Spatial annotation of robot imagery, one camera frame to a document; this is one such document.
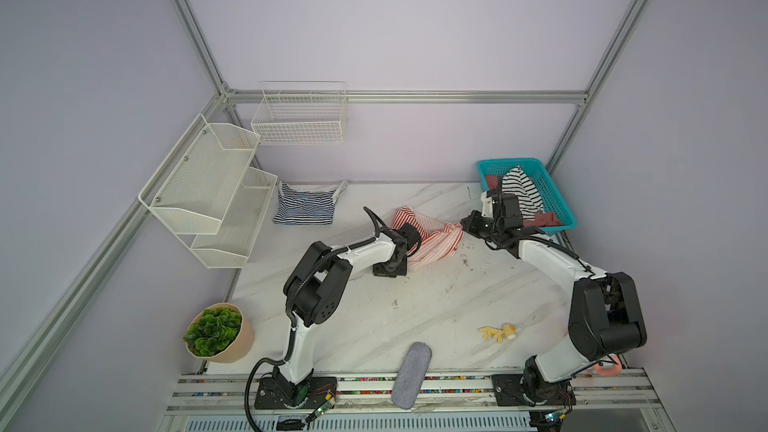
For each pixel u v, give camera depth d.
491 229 0.73
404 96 0.93
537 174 1.15
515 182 1.14
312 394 0.74
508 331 0.81
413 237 0.80
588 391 0.76
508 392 0.73
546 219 1.03
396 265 0.82
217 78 0.88
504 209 0.70
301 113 0.96
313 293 0.52
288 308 0.48
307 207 1.12
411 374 0.74
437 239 0.98
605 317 0.45
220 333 0.73
